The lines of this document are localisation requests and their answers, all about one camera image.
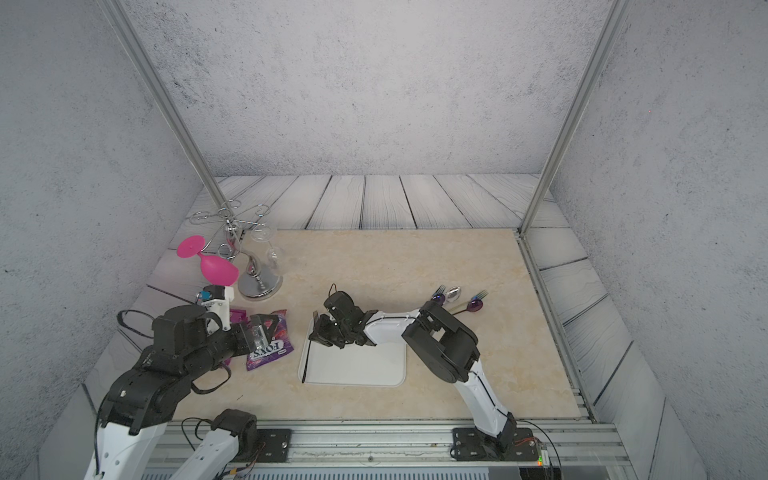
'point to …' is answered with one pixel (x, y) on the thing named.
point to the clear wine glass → (275, 258)
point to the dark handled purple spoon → (474, 305)
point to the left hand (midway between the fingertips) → (267, 321)
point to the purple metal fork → (306, 358)
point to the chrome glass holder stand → (256, 281)
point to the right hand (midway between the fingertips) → (306, 340)
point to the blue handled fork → (440, 291)
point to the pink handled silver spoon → (453, 294)
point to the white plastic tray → (355, 365)
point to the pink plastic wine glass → (217, 270)
